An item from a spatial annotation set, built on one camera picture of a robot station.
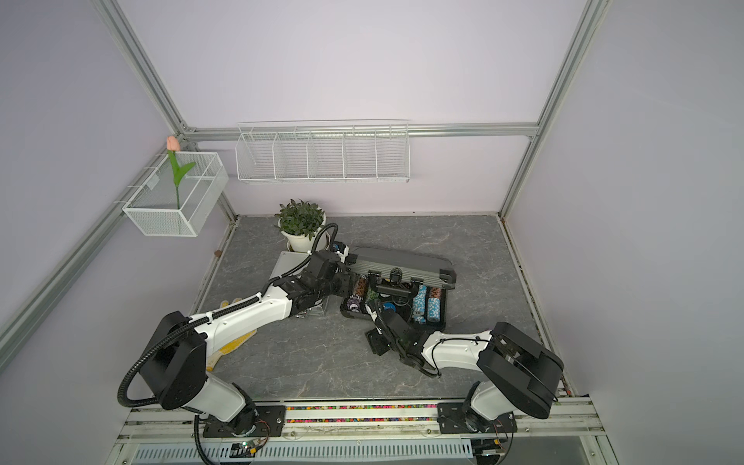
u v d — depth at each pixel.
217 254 1.15
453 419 0.71
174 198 0.83
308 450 0.71
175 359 0.43
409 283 0.79
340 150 0.99
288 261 1.01
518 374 0.43
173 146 0.85
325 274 0.67
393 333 0.67
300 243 1.01
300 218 0.96
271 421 0.74
